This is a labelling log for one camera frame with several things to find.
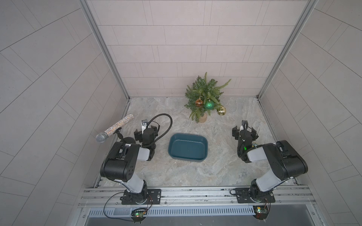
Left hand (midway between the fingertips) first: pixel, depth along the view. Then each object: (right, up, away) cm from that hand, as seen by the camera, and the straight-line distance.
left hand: (147, 125), depth 93 cm
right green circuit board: (+63, -39, -25) cm, 79 cm away
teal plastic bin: (+28, -14, -3) cm, 31 cm away
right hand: (+65, 0, 0) cm, 65 cm away
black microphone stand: (-10, -8, -8) cm, 15 cm away
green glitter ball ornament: (+39, +13, -18) cm, 45 cm away
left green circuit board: (+5, -38, -29) cm, 48 cm away
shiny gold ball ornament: (+48, +10, -11) cm, 50 cm away
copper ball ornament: (+34, +14, -18) cm, 41 cm away
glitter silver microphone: (-13, -2, -27) cm, 30 cm away
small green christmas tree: (+36, +17, -19) cm, 44 cm away
